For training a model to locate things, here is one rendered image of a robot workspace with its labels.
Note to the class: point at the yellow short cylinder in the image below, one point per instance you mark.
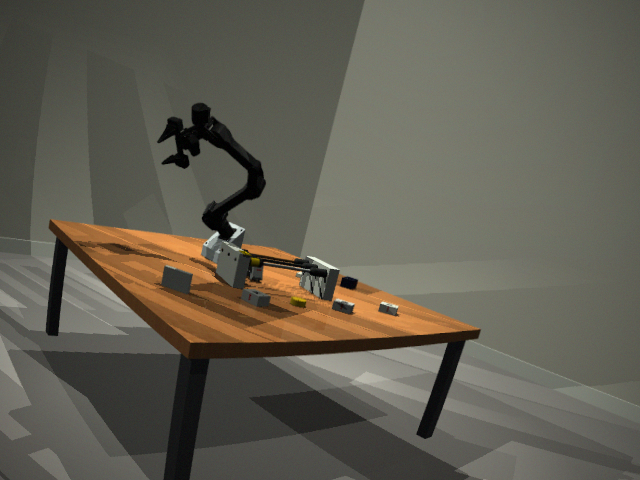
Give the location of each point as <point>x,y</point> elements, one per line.
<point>297,301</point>

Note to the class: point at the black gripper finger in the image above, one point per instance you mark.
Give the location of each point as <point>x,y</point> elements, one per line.
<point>169,131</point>
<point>173,159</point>

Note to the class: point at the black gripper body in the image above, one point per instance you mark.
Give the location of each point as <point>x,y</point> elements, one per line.
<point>180,141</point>

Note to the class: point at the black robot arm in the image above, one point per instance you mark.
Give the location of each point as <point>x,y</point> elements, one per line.
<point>215,214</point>

